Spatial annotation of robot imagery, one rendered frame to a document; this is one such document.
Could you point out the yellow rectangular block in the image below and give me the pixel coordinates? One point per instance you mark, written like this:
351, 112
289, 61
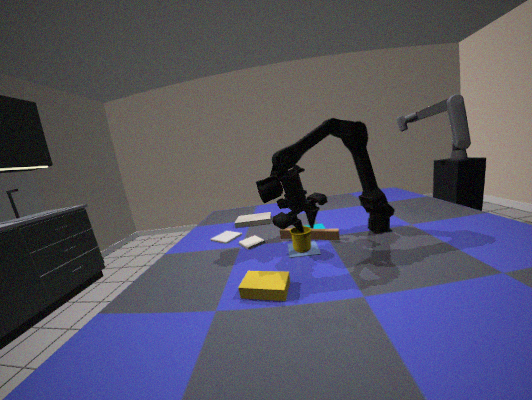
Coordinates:
265, 285

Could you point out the light brown wooden bar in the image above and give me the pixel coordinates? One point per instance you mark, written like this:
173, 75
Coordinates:
326, 234

